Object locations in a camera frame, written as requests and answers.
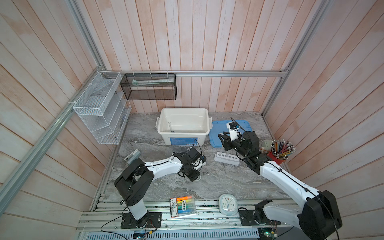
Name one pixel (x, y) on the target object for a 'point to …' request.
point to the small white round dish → (198, 178)
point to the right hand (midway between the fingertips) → (221, 133)
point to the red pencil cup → (278, 161)
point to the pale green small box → (267, 145)
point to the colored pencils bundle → (282, 149)
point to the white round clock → (228, 204)
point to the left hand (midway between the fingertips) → (194, 178)
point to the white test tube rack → (226, 158)
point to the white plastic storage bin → (184, 126)
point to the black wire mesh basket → (149, 86)
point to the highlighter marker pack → (182, 206)
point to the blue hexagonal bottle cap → (169, 122)
